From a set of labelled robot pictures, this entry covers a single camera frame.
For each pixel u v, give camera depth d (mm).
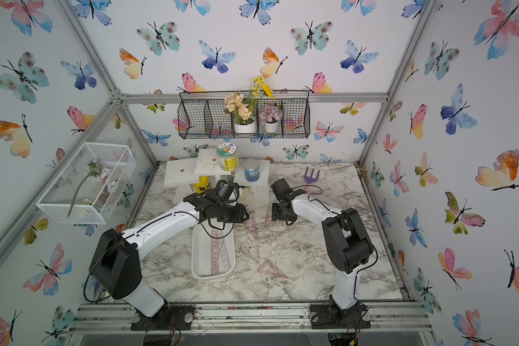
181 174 959
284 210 704
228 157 809
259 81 810
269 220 984
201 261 867
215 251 886
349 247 493
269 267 856
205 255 883
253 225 961
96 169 750
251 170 886
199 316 753
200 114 984
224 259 866
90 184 742
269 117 893
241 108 807
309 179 1145
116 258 488
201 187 989
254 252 890
